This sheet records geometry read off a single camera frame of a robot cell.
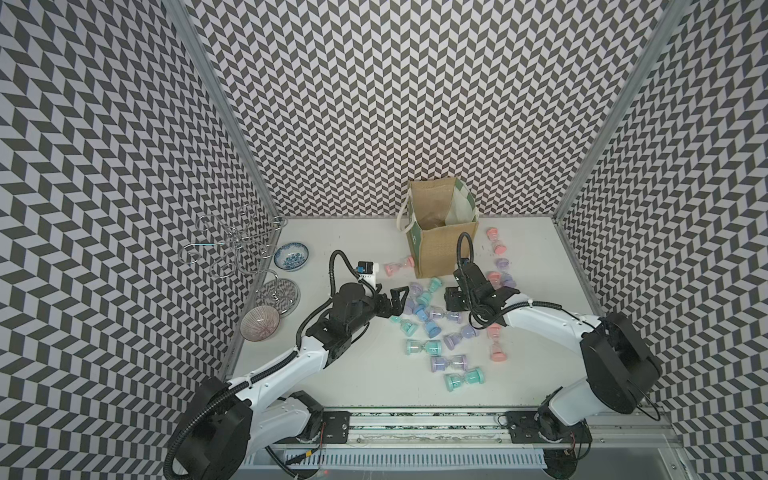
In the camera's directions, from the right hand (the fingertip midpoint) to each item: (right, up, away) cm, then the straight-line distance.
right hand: (454, 299), depth 90 cm
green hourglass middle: (-8, -12, -7) cm, 16 cm away
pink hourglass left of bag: (-20, +9, +9) cm, 24 cm away
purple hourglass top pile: (-5, -5, 0) cm, 7 cm away
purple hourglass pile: (-12, +2, +6) cm, 14 cm away
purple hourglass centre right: (-2, -10, -5) cm, 12 cm away
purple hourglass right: (+19, +6, +9) cm, 22 cm away
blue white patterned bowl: (-55, +13, +15) cm, 59 cm away
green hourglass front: (-3, -19, -13) cm, 23 cm away
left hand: (-18, +4, -9) cm, 21 cm away
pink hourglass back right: (+20, +16, +17) cm, 31 cm away
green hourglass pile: (-14, -8, -4) cm, 17 cm away
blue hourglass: (-7, -8, -3) cm, 11 cm away
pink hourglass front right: (+11, -9, -4) cm, 14 cm away
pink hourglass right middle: (+14, +5, +7) cm, 17 cm away
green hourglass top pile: (-5, +4, +9) cm, 11 cm away
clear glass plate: (-54, +1, +4) cm, 54 cm away
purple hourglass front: (-5, -16, -9) cm, 19 cm away
